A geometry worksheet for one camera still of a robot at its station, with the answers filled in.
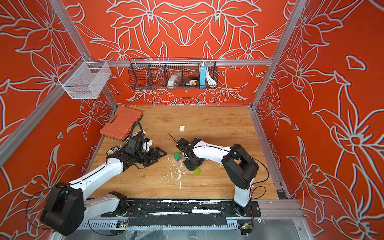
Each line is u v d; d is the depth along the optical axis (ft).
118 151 2.16
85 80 2.99
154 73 3.29
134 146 2.16
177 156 2.86
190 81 2.87
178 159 2.91
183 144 2.34
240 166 1.53
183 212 2.39
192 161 2.42
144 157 2.34
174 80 3.01
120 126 3.32
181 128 3.40
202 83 2.95
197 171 2.73
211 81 2.97
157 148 2.51
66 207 1.32
